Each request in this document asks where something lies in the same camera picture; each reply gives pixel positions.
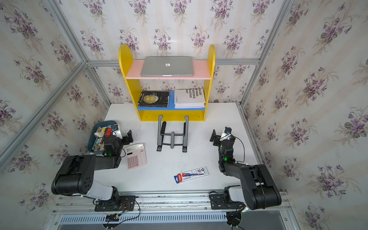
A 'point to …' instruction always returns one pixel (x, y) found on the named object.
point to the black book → (154, 99)
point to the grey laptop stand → (172, 139)
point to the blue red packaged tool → (191, 175)
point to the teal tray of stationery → (96, 144)
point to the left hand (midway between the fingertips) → (126, 132)
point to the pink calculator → (135, 156)
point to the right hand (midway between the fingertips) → (223, 131)
